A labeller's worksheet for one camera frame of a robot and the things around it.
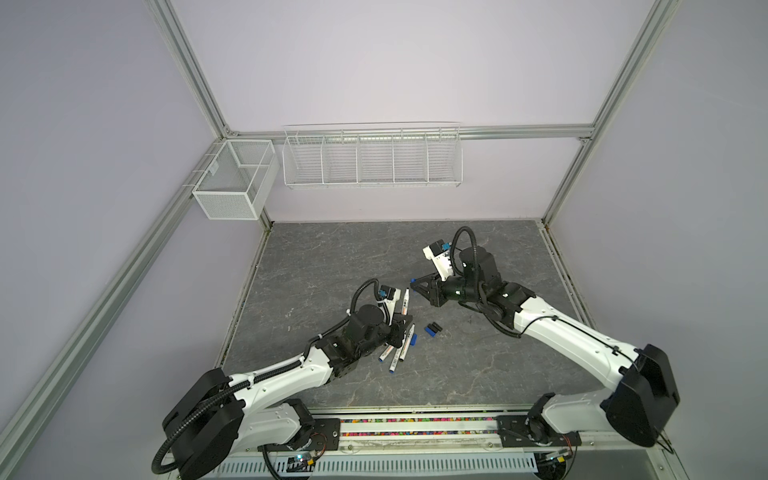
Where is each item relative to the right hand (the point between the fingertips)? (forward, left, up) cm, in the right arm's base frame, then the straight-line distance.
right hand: (413, 286), depth 75 cm
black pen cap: (-1, -8, -22) cm, 23 cm away
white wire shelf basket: (+46, +12, +9) cm, 49 cm away
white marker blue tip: (-11, +5, -21) cm, 24 cm away
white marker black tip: (-9, +8, -22) cm, 25 cm away
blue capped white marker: (-2, +2, -4) cm, 5 cm away
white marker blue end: (-6, +1, -22) cm, 23 cm away
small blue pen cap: (-4, -1, -23) cm, 23 cm away
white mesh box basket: (+43, +61, +2) cm, 74 cm away
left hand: (-5, +1, -9) cm, 10 cm away
